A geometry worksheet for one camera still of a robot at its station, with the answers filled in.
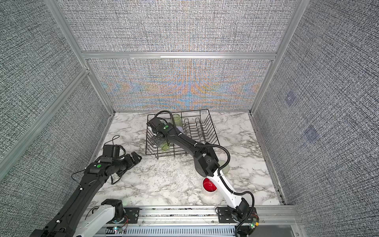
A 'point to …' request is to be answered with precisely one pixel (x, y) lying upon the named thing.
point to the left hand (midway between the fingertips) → (136, 161)
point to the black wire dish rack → (197, 124)
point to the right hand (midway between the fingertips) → (160, 135)
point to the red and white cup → (208, 185)
